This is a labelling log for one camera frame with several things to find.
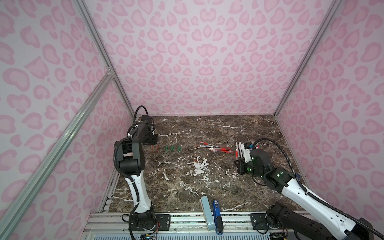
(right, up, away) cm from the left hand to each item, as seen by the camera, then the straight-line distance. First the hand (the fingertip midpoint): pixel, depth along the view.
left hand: (151, 140), depth 100 cm
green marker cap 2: (+14, -5, +1) cm, 15 cm away
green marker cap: (+10, -5, +1) cm, 11 cm away
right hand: (+50, -9, -22) cm, 55 cm away
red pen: (+36, -2, +4) cm, 36 cm away
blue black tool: (+40, -35, -28) cm, 60 cm away
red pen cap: (0, -5, +1) cm, 5 cm away
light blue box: (+36, -34, -30) cm, 58 cm away
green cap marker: (+51, -1, -28) cm, 58 cm away
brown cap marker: (+36, -4, +2) cm, 36 cm away
